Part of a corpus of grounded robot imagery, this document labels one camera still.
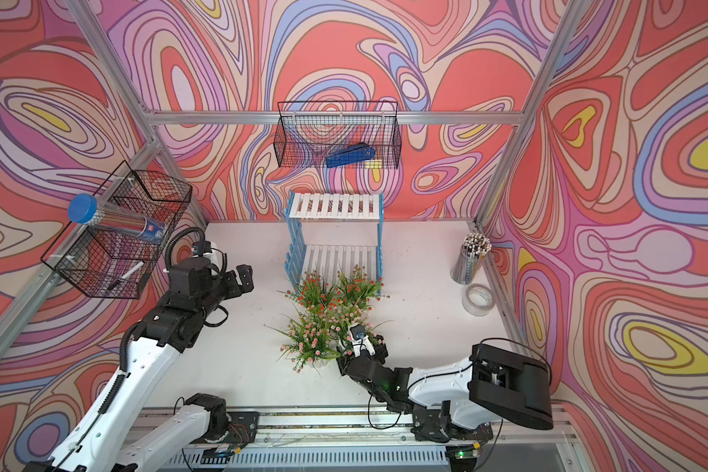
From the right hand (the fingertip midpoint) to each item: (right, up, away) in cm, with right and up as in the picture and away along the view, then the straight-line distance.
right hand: (354, 349), depth 84 cm
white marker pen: (-60, +20, -13) cm, 64 cm away
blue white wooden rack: (-9, +25, +20) cm, 33 cm away
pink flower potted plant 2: (-3, +11, -7) cm, 13 cm away
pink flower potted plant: (-11, +6, -10) cm, 16 cm away
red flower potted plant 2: (+1, +18, -2) cm, 18 cm away
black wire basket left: (-63, +26, -10) cm, 69 cm away
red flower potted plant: (-12, +16, -1) cm, 20 cm away
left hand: (-30, +23, -9) cm, 39 cm away
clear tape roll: (+41, +12, +13) cm, 45 cm away
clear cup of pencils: (+37, +29, +5) cm, 47 cm away
